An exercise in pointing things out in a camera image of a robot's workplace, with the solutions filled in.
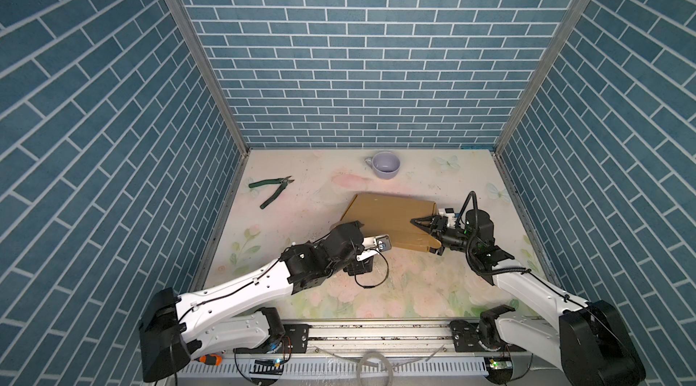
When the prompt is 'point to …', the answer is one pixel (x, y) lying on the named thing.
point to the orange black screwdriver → (209, 360)
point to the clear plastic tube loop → (372, 354)
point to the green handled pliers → (284, 181)
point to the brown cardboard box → (391, 217)
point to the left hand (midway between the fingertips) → (372, 240)
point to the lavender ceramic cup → (385, 164)
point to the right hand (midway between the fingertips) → (415, 228)
